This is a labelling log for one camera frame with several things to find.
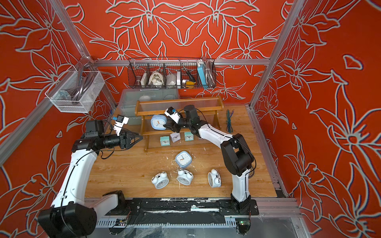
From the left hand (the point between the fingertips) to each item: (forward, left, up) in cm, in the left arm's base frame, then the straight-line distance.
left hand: (139, 135), depth 71 cm
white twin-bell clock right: (-12, -39, -17) cm, 44 cm away
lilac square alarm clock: (+13, -15, -19) cm, 28 cm away
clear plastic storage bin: (+31, +20, -9) cm, 38 cm away
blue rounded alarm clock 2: (0, -22, -23) cm, 32 cm away
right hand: (+14, -9, -5) cm, 17 cm away
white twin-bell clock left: (-15, -11, -18) cm, 26 cm away
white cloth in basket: (+38, -2, +7) cm, 39 cm away
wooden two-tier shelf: (+18, -34, +3) cm, 39 cm away
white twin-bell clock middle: (-13, -23, -18) cm, 32 cm away
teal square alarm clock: (+10, -9, -20) cm, 24 cm away
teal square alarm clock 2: (+15, -23, -20) cm, 34 cm away
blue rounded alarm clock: (+13, -6, -4) cm, 15 cm away
